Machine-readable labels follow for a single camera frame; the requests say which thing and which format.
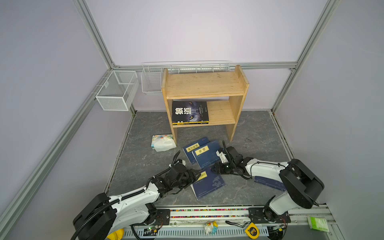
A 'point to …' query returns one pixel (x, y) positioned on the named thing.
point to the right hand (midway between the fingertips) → (214, 171)
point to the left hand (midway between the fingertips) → (198, 178)
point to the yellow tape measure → (252, 231)
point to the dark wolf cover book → (190, 112)
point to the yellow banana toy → (117, 235)
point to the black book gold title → (190, 122)
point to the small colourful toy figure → (211, 228)
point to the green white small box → (318, 224)
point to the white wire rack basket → (151, 72)
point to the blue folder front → (208, 181)
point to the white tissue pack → (160, 142)
